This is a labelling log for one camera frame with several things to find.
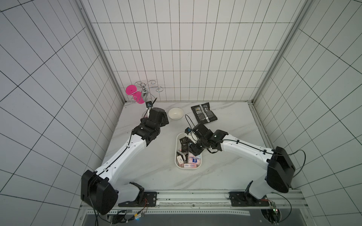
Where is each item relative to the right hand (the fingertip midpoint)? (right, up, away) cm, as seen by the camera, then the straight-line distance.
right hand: (188, 147), depth 82 cm
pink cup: (-36, +35, +6) cm, 51 cm away
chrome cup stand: (-27, +35, +7) cm, 44 cm away
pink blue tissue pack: (+4, -8, +1) cm, 9 cm away
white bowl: (-9, +20, +25) cm, 33 cm away
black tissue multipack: (+13, +20, +28) cm, 36 cm away
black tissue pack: (-2, +2, +11) cm, 11 cm away
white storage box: (-2, -7, +1) cm, 8 cm away
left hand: (-20, +17, -1) cm, 26 cm away
